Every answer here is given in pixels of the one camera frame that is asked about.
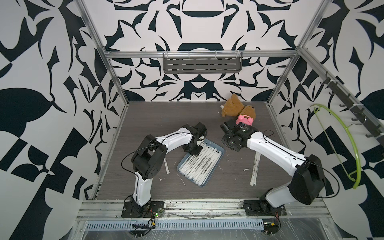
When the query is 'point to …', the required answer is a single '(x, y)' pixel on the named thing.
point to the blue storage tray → (198, 169)
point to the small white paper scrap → (181, 180)
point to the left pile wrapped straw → (166, 166)
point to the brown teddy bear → (234, 107)
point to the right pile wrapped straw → (254, 172)
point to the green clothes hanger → (359, 168)
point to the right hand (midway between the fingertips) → (224, 140)
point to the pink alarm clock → (245, 119)
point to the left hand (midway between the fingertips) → (194, 149)
